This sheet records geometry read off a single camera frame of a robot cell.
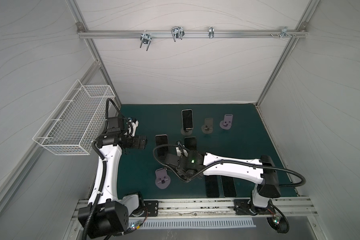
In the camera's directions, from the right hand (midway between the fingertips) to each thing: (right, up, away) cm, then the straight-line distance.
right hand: (183, 159), depth 74 cm
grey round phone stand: (+17, +14, +28) cm, 36 cm away
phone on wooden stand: (+4, +7, +8) cm, 11 cm away
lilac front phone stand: (-11, -13, +4) cm, 17 cm away
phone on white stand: (+2, +22, +19) cm, 30 cm away
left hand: (-23, +10, +4) cm, 26 cm away
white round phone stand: (+2, +11, +31) cm, 32 cm away
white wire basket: (-51, +19, -4) cm, 54 cm away
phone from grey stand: (+25, -17, +8) cm, 32 cm away
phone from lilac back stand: (+16, -17, +7) cm, 24 cm away
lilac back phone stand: (+31, +17, +30) cm, 47 cm away
